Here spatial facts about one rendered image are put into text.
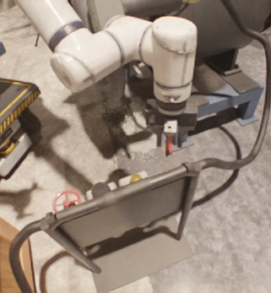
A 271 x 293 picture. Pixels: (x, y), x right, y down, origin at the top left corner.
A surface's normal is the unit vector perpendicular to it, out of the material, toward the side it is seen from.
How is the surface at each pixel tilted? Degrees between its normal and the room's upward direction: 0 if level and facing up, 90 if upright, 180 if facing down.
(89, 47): 42
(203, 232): 0
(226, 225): 0
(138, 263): 0
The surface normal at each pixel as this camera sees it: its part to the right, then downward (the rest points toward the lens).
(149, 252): -0.07, -0.64
